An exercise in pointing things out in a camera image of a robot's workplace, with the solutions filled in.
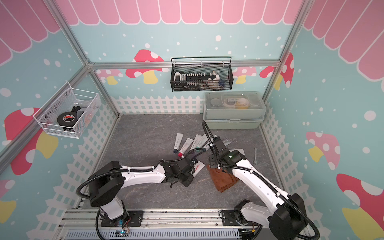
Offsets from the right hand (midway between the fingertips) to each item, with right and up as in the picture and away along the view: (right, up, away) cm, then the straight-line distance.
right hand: (215, 158), depth 82 cm
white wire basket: (-81, +33, 0) cm, 88 cm away
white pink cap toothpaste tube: (-17, +6, +18) cm, 26 cm away
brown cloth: (+4, -13, +2) cm, 13 cm away
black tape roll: (-72, +21, -11) cm, 76 cm away
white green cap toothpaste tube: (-6, +8, +21) cm, 23 cm away
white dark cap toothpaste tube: (-23, +9, +21) cm, 32 cm away
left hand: (-14, -13, +4) cm, 20 cm away
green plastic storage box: (+16, +30, +24) cm, 42 cm away
